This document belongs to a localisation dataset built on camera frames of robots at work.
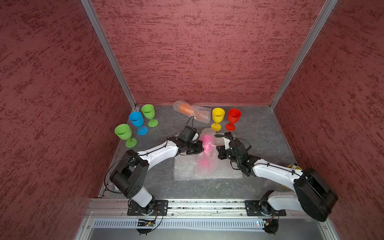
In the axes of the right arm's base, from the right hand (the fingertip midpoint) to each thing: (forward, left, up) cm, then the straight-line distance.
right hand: (216, 149), depth 87 cm
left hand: (-2, +8, +1) cm, 9 cm away
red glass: (+20, -13, +7) cm, 25 cm away
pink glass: (-10, +7, +3) cm, 13 cm away
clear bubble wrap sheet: (-9, +19, -5) cm, 22 cm away
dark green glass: (+25, +43, +8) cm, 50 cm away
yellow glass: (+21, -3, +7) cm, 22 cm away
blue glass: (+20, +51, +7) cm, 55 cm away
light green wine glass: (+8, +55, +9) cm, 56 cm away
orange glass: (+29, +8, 0) cm, 30 cm away
